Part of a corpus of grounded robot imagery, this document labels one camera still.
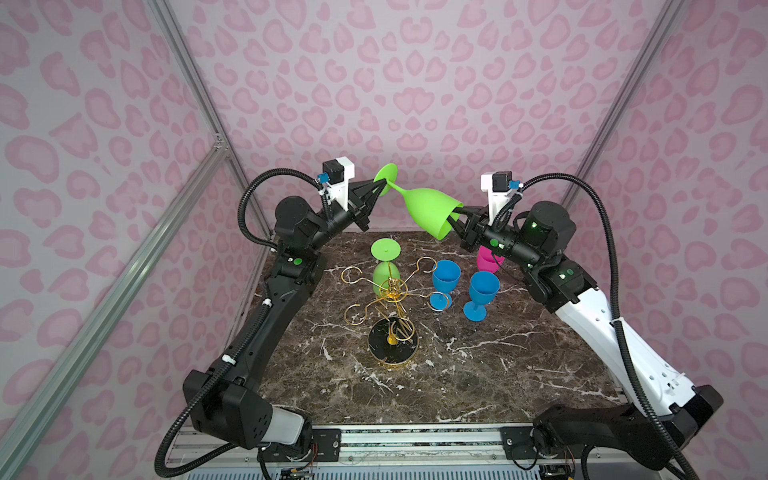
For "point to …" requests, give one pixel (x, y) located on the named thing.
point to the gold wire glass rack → (393, 339)
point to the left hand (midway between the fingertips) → (385, 176)
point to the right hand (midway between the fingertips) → (445, 209)
